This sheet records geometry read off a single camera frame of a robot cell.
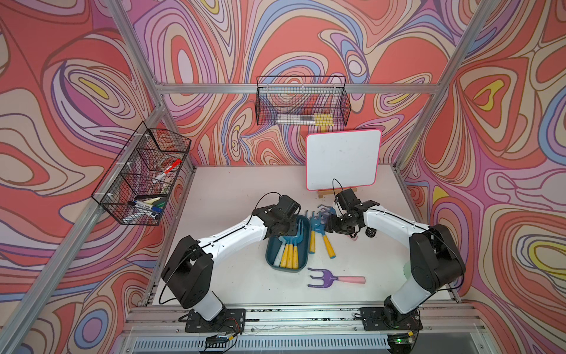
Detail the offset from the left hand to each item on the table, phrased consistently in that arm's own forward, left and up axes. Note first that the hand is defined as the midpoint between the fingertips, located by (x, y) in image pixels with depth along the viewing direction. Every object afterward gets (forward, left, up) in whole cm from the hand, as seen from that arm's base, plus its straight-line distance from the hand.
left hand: (294, 228), depth 85 cm
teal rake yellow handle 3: (+7, -10, -8) cm, 14 cm away
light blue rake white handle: (-9, +6, -8) cm, 14 cm away
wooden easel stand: (+23, -14, -7) cm, 27 cm away
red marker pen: (+12, +46, +20) cm, 51 cm away
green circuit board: (-35, +26, -12) cm, 46 cm away
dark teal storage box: (-3, +9, -9) cm, 13 cm away
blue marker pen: (-2, +48, +18) cm, 52 cm away
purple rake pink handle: (-16, -13, -10) cm, 23 cm away
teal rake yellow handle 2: (-5, -1, -8) cm, 9 cm away
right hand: (+1, -16, -7) cm, 17 cm away
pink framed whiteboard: (+30, -22, +9) cm, 38 cm away
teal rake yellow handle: (-10, +3, -8) cm, 13 cm away
